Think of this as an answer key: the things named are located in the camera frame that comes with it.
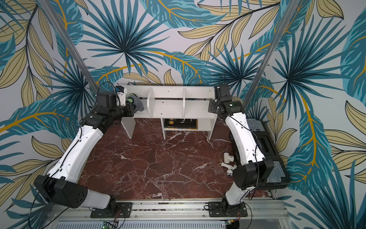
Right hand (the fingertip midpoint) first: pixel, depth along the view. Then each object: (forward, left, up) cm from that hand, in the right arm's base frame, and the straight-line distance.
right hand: (216, 105), depth 79 cm
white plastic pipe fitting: (-19, -9, -29) cm, 36 cm away
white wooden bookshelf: (+5, +20, -7) cm, 21 cm away
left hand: (-2, +45, +2) cm, 45 cm away
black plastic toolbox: (-36, -27, -14) cm, 47 cm away
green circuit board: (-51, +58, -33) cm, 84 cm away
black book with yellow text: (+1, +20, -17) cm, 26 cm away
